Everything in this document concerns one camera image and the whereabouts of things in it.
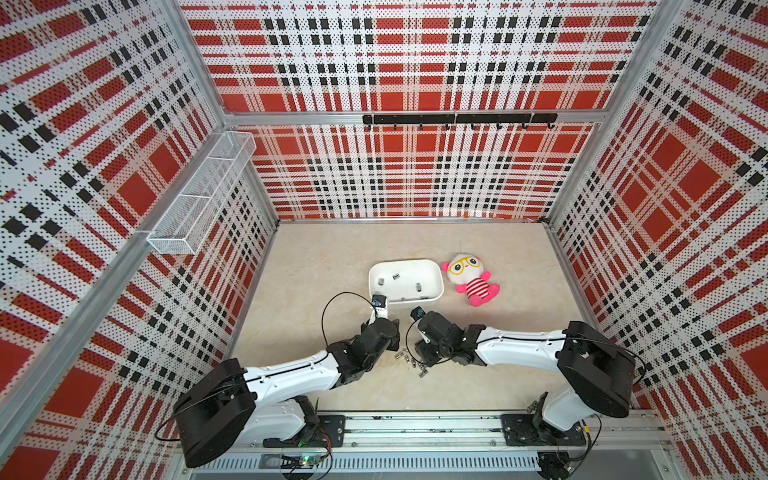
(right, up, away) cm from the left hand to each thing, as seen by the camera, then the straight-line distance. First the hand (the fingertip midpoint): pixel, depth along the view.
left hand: (397, 320), depth 85 cm
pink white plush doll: (+23, +14, +13) cm, 30 cm away
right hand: (+9, -8, +2) cm, 12 cm away
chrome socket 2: (+7, +8, +16) cm, 19 cm away
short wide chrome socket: (-6, +9, +17) cm, 20 cm away
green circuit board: (-20, -29, -16) cm, 39 cm away
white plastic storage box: (+3, +9, +18) cm, 21 cm away
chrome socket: (-1, +11, +19) cm, 22 cm away
